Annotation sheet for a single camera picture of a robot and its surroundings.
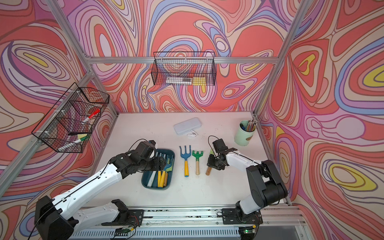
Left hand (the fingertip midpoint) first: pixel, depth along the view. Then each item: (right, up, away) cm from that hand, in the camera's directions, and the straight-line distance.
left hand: (163, 164), depth 78 cm
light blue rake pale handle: (-8, -10, +6) cm, 14 cm away
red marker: (-38, +25, -1) cm, 45 cm away
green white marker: (-38, +13, -6) cm, 41 cm away
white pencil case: (+11, +20, +34) cm, 41 cm away
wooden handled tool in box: (+1, -5, +9) cm, 10 cm away
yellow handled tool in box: (-3, -10, +6) cm, 12 cm away
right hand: (+27, -6, +12) cm, 30 cm away
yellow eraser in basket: (+19, +48, +13) cm, 53 cm away
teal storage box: (-12, -9, +8) cm, 17 cm away
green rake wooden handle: (+19, +1, +17) cm, 25 cm away
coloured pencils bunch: (+52, +20, +13) cm, 57 cm away
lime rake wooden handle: (+25, -6, +11) cm, 28 cm away
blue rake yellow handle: (+11, -3, +13) cm, 18 cm away
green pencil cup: (+47, +13, +15) cm, 51 cm away
